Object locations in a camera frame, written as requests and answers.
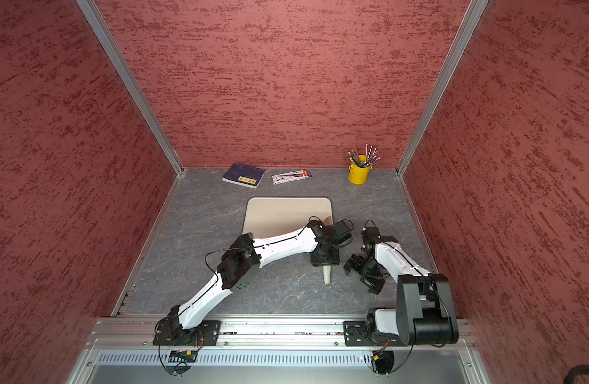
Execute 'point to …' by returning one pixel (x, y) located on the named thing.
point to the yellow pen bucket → (359, 175)
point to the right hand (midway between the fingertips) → (355, 282)
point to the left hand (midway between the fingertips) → (329, 266)
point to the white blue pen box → (291, 176)
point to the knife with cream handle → (326, 274)
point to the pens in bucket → (370, 158)
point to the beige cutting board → (268, 217)
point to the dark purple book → (245, 175)
